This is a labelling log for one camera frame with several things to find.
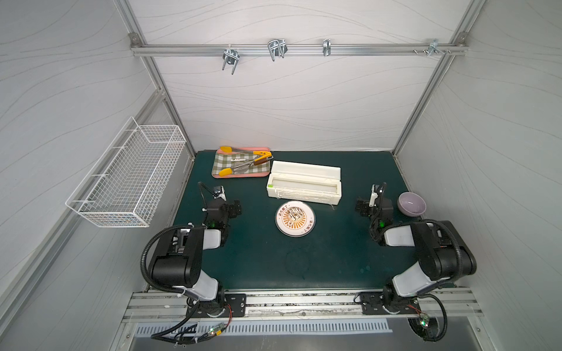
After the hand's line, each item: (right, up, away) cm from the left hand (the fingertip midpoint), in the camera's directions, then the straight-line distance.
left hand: (226, 200), depth 94 cm
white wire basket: (-25, +8, -26) cm, 37 cm away
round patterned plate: (+30, -8, -3) cm, 31 cm away
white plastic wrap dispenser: (+36, +7, +17) cm, 41 cm away
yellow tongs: (-4, +12, +14) cm, 19 cm away
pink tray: (+7, +11, +17) cm, 21 cm away
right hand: (+65, +1, 0) cm, 65 cm away
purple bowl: (+84, -2, +4) cm, 84 cm away
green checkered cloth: (+1, +17, +19) cm, 26 cm away
